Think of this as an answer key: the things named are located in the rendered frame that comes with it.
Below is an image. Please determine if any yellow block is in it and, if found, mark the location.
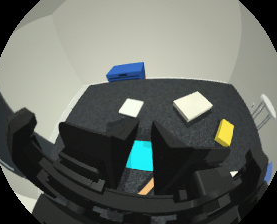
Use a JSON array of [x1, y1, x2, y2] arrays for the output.
[[214, 119, 234, 147]]

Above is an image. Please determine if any beige flat block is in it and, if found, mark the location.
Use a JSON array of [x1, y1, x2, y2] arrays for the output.
[[173, 92, 212, 123]]

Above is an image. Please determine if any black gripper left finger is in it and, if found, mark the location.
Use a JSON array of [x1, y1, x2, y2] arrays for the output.
[[58, 119, 139, 190]]

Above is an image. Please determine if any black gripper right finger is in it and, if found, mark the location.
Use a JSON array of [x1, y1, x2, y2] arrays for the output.
[[151, 120, 231, 196]]

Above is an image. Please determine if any tan flat bar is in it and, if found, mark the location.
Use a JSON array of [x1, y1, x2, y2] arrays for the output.
[[138, 177, 154, 194]]

